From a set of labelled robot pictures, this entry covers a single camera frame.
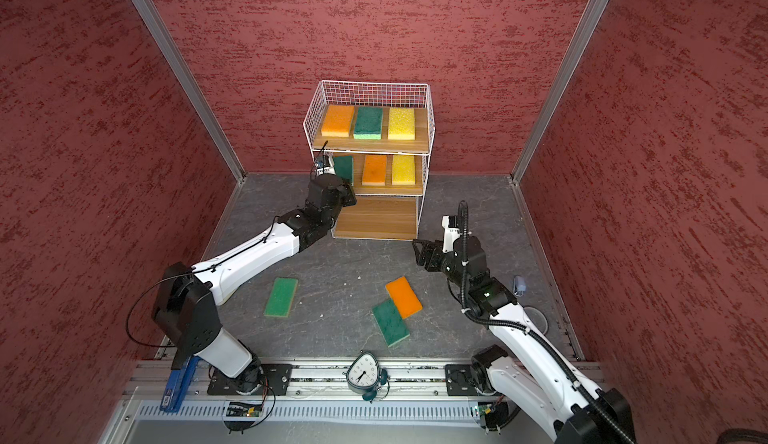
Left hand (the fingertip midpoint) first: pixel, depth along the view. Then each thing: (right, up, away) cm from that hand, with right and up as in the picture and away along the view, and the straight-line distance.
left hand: (346, 185), depth 83 cm
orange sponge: (+8, +4, +2) cm, 9 cm away
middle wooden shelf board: (+12, -1, +1) cm, 12 cm away
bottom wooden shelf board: (+8, -11, +23) cm, 27 cm away
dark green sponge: (+13, -39, -1) cm, 41 cm away
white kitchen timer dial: (+6, -48, -12) cm, 50 cm away
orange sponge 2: (+17, -34, +4) cm, 38 cm away
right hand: (+21, -18, -5) cm, 28 cm away
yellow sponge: (+17, +5, +3) cm, 17 cm away
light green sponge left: (-20, -33, +4) cm, 39 cm away
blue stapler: (-39, -50, -13) cm, 64 cm away
